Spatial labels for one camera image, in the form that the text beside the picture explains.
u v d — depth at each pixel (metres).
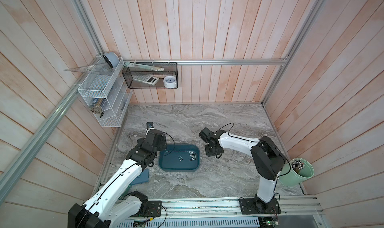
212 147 0.68
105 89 0.76
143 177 0.83
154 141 0.59
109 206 0.42
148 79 0.98
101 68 0.86
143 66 0.92
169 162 0.90
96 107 0.76
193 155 0.91
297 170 0.72
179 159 0.90
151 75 1.03
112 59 0.83
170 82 0.93
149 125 0.67
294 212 0.76
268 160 0.49
